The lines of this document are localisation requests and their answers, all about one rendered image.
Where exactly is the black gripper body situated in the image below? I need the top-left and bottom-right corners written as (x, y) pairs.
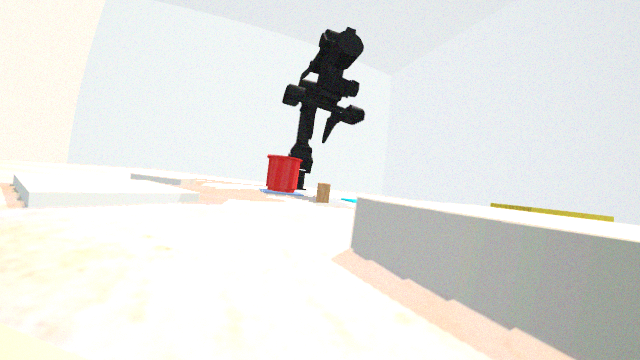
top-left (282, 84), bottom-right (365, 125)

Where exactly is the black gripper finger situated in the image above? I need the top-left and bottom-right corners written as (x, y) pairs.
top-left (300, 102), bottom-right (318, 139)
top-left (322, 111), bottom-right (347, 143)

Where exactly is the tan flat bar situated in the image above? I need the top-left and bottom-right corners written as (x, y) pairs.
top-left (316, 183), bottom-right (331, 203)

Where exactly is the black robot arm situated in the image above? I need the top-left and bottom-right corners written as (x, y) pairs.
top-left (288, 27), bottom-right (364, 190)

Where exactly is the yellow flat bar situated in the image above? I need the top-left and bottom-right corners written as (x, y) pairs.
top-left (490, 203), bottom-right (614, 223)

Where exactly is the red plastic cup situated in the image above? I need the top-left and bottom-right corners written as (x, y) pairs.
top-left (266, 154), bottom-right (302, 193)

